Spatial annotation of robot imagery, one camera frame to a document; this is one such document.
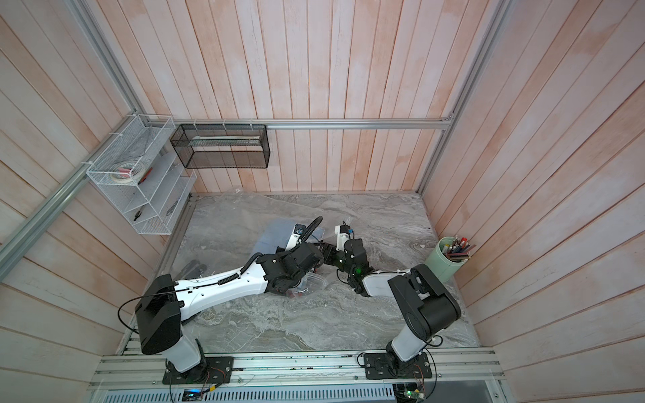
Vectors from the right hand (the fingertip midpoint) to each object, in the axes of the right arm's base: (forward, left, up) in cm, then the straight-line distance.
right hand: (315, 245), depth 90 cm
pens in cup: (-4, -48, +5) cm, 48 cm away
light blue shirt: (+3, +15, +3) cm, 15 cm away
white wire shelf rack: (+3, +51, +19) cm, 55 cm away
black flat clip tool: (-7, +46, -7) cm, 47 cm away
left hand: (-6, +8, +5) cm, 11 cm away
